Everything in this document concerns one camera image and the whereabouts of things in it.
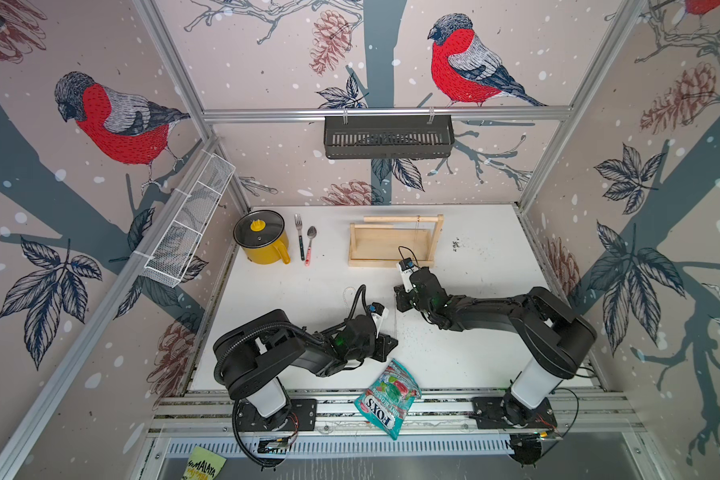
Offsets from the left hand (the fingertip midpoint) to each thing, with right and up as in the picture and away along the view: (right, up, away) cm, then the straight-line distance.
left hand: (403, 343), depth 83 cm
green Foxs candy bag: (-5, -10, -11) cm, 16 cm away
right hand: (-1, +15, +10) cm, 18 cm away
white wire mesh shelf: (-66, +25, 0) cm, 71 cm away
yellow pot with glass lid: (-45, +30, +13) cm, 55 cm away
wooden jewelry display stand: (-5, +28, +24) cm, 38 cm away
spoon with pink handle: (-32, +31, +30) cm, 54 cm away
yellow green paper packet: (-48, -22, -16) cm, 55 cm away
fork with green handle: (-37, +34, +32) cm, 60 cm away
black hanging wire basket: (-3, +66, +21) cm, 69 cm away
